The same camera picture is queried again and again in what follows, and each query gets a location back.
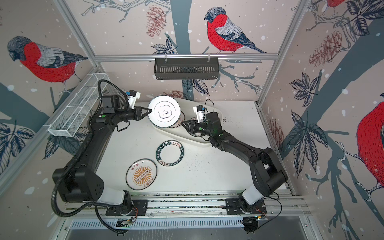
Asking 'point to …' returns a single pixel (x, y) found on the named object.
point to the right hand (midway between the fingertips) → (182, 125)
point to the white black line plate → (166, 111)
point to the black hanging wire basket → (183, 68)
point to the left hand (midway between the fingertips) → (149, 110)
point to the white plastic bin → (180, 133)
